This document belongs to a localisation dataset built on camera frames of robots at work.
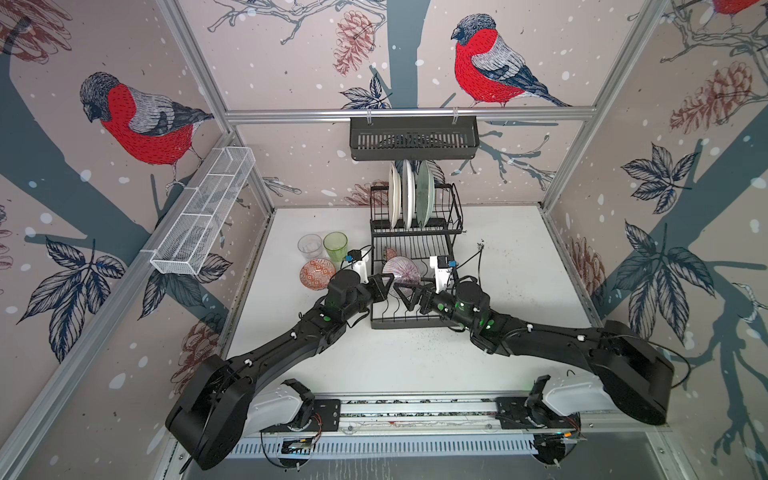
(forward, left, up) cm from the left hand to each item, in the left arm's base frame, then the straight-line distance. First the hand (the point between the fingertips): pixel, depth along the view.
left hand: (394, 277), depth 78 cm
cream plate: (+16, 0, +15) cm, 22 cm away
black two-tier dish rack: (+22, -8, -17) cm, 29 cm away
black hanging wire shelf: (+54, -5, +9) cm, 54 cm away
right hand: (-3, -2, 0) cm, 4 cm away
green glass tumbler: (+21, +20, -12) cm, 32 cm away
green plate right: (+15, -8, +16) cm, 23 cm away
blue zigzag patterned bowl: (+11, +26, -16) cm, 32 cm away
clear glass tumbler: (+24, +30, -17) cm, 42 cm away
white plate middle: (+14, -4, +17) cm, 22 cm away
